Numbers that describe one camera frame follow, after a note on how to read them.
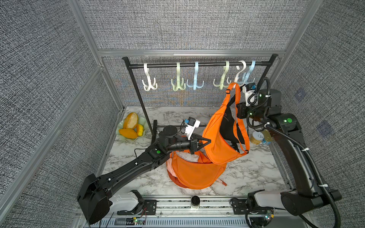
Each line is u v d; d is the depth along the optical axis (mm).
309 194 385
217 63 587
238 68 617
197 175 748
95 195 386
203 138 607
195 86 636
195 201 663
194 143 558
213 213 730
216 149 656
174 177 775
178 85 659
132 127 1011
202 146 609
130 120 1003
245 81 651
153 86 663
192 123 576
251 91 563
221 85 645
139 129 1003
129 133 984
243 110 588
